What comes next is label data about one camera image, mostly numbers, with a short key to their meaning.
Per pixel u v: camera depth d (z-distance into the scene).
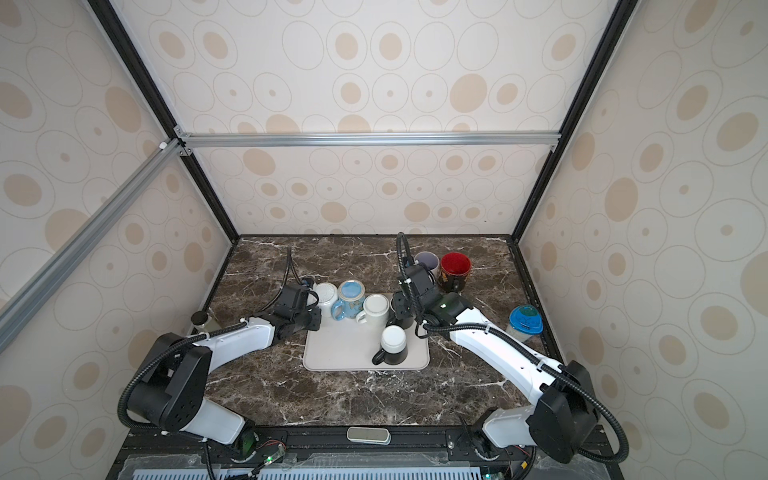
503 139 1.59
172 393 0.44
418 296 0.58
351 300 0.89
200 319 0.87
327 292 0.94
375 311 0.90
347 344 0.92
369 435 0.71
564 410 0.40
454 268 0.96
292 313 0.72
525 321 0.87
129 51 0.73
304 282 0.82
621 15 0.68
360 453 0.73
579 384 0.41
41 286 0.54
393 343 0.82
